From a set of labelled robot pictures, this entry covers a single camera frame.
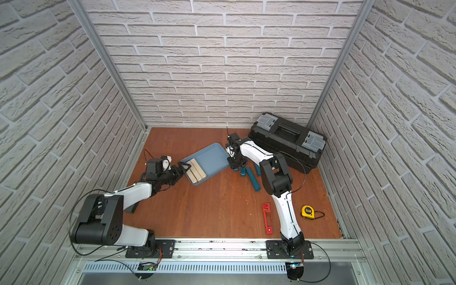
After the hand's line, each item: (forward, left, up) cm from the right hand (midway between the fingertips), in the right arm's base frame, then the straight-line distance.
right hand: (238, 164), depth 101 cm
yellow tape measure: (-29, -31, 0) cm, 43 cm away
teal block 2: (-14, -8, +1) cm, 16 cm away
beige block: (-8, +27, +3) cm, 28 cm away
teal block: (-6, -2, +1) cm, 7 cm away
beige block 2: (-5, +25, +3) cm, 25 cm away
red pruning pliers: (-27, -12, +1) cm, 29 cm away
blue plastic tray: (+4, +15, +1) cm, 15 cm away
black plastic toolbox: (-2, -33, +16) cm, 37 cm away
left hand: (-5, +27, +8) cm, 28 cm away
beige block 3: (-3, +23, +3) cm, 23 cm away
